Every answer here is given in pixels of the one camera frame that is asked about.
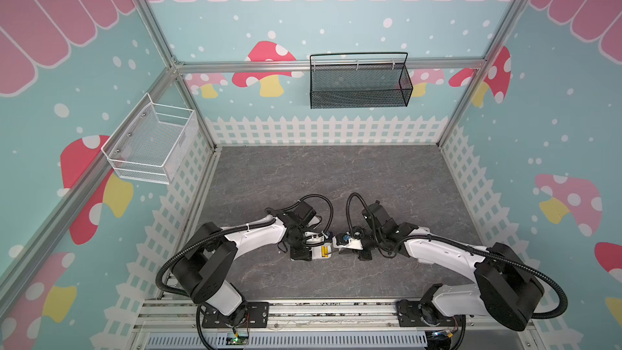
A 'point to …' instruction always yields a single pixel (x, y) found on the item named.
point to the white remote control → (321, 251)
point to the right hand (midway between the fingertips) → (340, 245)
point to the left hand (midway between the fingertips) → (305, 251)
